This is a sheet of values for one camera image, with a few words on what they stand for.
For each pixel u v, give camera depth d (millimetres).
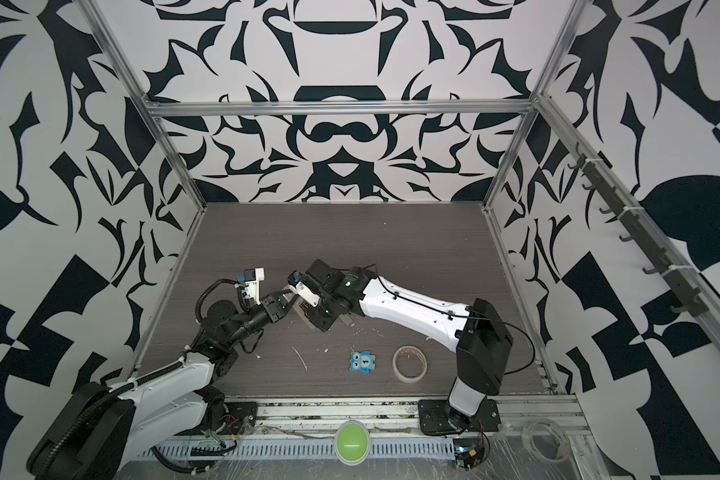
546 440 730
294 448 649
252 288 731
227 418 727
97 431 409
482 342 425
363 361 812
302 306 773
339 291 545
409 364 830
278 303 728
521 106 942
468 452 708
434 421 728
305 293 696
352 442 703
